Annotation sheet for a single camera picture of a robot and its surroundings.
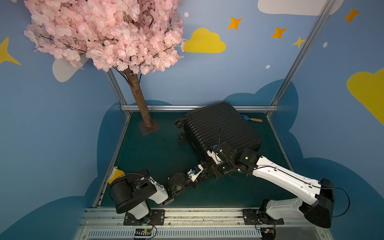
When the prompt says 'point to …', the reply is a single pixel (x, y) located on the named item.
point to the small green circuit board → (143, 232)
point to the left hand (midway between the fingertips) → (204, 167)
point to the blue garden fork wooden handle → (246, 118)
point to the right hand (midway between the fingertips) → (213, 170)
